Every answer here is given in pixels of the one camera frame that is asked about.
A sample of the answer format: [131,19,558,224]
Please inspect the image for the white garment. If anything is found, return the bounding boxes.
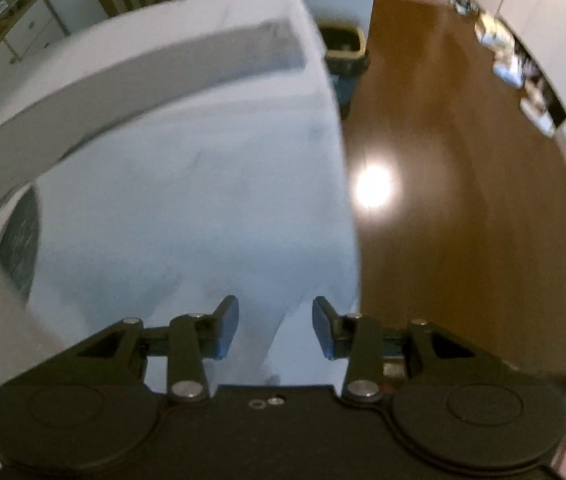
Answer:
[0,0,330,363]

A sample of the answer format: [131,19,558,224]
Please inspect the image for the white flat box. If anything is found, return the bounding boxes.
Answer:
[474,12,512,47]

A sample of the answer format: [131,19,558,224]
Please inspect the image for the dark trash bin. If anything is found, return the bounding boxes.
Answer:
[317,25,370,121]

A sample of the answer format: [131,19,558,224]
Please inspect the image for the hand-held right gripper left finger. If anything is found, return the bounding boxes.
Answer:
[75,295,240,405]

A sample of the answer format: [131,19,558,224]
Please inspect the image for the white shoes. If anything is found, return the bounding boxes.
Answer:
[492,46,525,87]

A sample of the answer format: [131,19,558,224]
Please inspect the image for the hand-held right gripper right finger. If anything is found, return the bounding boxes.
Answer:
[312,296,479,405]

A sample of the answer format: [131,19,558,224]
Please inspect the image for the white drawer cabinet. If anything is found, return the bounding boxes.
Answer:
[0,0,71,97]

